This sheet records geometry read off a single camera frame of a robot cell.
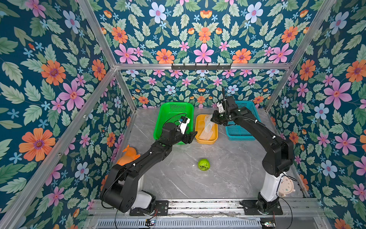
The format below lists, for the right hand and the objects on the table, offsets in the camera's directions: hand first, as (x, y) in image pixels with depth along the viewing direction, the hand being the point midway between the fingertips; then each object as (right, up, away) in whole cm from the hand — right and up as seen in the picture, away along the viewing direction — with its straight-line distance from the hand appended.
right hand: (214, 116), depth 88 cm
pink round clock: (+39, -40, -10) cm, 56 cm away
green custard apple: (-7, -29, -6) cm, 30 cm away
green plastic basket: (-31, +4, +27) cm, 41 cm away
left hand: (-13, -8, -6) cm, 16 cm away
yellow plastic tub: (-8, -7, +19) cm, 22 cm away
